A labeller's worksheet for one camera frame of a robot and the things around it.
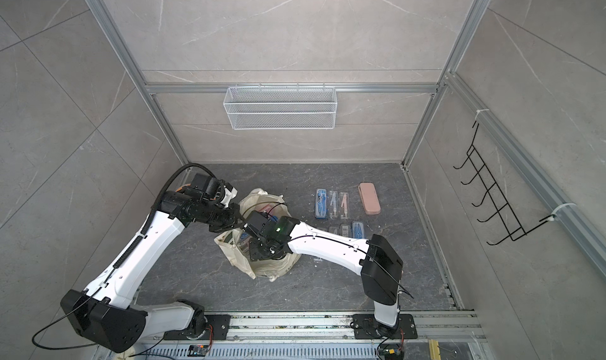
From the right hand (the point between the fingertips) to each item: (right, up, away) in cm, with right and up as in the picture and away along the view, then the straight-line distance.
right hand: (257, 255), depth 76 cm
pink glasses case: (+44, +17, +29) cm, 56 cm away
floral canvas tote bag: (-5, +7, -9) cm, 12 cm away
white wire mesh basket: (+5, +56, +25) cm, 62 cm away
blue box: (+37, +4, +19) cm, 42 cm away
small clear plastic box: (+33, +13, +27) cm, 44 cm away
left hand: (-2, +12, -2) cm, 12 cm away
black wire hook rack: (+70, +17, -12) cm, 73 cm away
